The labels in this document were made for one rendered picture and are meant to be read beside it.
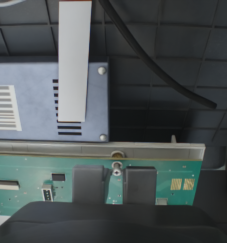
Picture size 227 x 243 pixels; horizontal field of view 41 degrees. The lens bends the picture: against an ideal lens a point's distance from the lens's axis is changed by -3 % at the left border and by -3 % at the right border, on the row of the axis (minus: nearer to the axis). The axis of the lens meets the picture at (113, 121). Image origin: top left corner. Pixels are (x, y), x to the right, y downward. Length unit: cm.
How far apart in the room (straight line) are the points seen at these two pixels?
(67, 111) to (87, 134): 2
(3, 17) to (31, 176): 10
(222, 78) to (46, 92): 11
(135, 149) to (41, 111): 6
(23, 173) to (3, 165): 1
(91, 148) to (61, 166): 2
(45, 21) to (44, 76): 3
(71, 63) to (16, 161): 7
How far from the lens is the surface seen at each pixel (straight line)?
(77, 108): 17
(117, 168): 18
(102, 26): 16
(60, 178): 19
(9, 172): 20
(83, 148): 19
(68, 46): 16
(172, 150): 19
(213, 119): 24
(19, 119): 19
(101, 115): 17
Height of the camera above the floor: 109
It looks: 2 degrees up
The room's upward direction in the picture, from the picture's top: 89 degrees counter-clockwise
